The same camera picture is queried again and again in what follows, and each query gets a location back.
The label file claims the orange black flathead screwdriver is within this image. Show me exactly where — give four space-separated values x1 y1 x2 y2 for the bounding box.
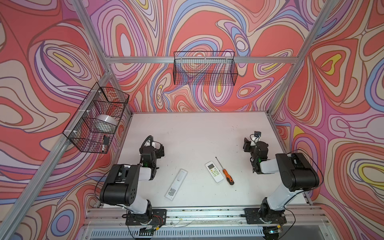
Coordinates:
216 157 235 186

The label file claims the white air conditioner remote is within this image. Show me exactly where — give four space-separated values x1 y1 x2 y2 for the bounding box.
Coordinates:
206 161 224 183

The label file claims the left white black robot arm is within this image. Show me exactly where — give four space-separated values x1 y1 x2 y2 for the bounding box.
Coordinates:
99 135 165 217

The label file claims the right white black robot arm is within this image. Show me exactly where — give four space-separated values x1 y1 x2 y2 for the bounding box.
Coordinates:
243 132 321 222

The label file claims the long white slim remote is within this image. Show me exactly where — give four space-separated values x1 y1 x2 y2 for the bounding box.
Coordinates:
165 169 188 201

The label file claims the small black device in basket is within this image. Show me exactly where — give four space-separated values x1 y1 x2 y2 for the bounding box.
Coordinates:
103 135 110 146

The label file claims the white tape roll in basket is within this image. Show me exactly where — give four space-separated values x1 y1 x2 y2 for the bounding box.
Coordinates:
96 114 118 126

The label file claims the green circuit board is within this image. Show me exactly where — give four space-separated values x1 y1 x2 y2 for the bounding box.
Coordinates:
139 228 156 237

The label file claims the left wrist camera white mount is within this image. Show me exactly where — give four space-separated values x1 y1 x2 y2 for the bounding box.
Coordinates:
146 140 156 148

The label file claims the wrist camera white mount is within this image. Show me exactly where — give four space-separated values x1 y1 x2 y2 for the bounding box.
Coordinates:
146 140 156 148
251 131 262 143

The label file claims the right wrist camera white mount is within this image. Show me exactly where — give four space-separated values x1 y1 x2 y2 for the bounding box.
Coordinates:
251 131 262 143

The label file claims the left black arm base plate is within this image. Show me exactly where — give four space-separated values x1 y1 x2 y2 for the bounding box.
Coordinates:
125 209 167 227

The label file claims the black wire basket left wall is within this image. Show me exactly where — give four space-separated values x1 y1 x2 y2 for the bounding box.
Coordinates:
63 83 130 154

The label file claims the black wire basket wall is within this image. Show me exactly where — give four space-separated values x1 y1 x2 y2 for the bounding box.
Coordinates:
63 83 130 154
173 50 238 87

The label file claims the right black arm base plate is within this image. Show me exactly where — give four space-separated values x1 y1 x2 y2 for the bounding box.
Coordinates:
241 208 287 225

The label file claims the aluminium front rail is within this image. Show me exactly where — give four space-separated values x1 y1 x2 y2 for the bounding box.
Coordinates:
83 205 331 228

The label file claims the black wire basket back wall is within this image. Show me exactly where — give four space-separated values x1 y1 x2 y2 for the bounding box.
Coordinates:
173 50 238 87

